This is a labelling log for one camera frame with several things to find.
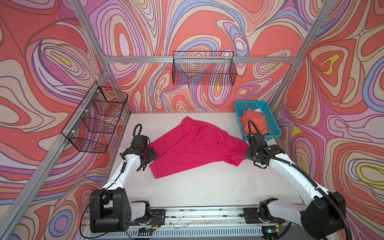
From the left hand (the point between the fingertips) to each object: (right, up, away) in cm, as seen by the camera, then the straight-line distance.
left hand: (151, 157), depth 87 cm
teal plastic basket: (+79, +16, +11) cm, 82 cm away
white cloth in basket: (+76, +31, +28) cm, 87 cm away
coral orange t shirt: (+72, +23, +19) cm, 78 cm away
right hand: (+59, +1, -4) cm, 59 cm away
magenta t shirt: (+24, +8, +15) cm, 29 cm away
